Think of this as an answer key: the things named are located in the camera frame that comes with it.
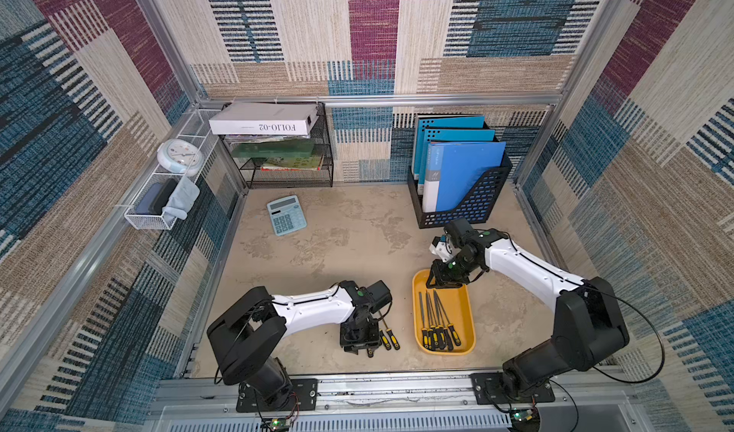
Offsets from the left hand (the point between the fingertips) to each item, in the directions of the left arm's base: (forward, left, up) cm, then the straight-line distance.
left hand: (373, 350), depth 80 cm
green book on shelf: (+59, +33, +23) cm, 72 cm away
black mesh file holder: (+43, -35, +11) cm, 57 cm away
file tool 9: (+4, -5, -1) cm, 7 cm away
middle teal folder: (+59, -26, +28) cm, 70 cm away
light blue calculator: (+47, +31, +2) cm, 56 cm away
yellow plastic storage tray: (+12, -26, -1) cm, 28 cm away
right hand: (+16, -17, +7) cm, 25 cm away
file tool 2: (+4, -17, 0) cm, 18 cm away
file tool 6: (+3, -15, 0) cm, 15 cm away
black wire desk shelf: (+57, +30, +19) cm, 67 cm away
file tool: (+12, -15, -1) cm, 20 cm away
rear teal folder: (+64, -26, +29) cm, 75 cm away
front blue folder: (+47, -25, +24) cm, 58 cm away
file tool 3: (+5, -19, 0) cm, 20 cm away
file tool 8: (+3, -3, 0) cm, 4 cm away
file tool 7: (+3, -21, 0) cm, 21 cm away
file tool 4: (+7, -21, -1) cm, 22 cm away
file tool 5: (+4, -23, 0) cm, 23 cm away
